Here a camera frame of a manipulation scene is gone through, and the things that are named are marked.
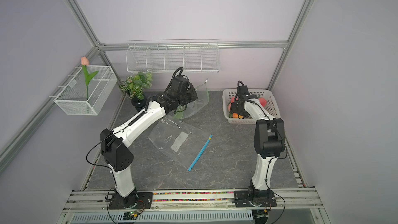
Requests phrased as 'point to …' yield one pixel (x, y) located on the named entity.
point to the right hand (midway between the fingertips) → (237, 110)
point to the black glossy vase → (139, 104)
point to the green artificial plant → (134, 85)
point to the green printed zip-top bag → (186, 110)
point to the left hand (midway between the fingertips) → (198, 93)
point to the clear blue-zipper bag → (183, 141)
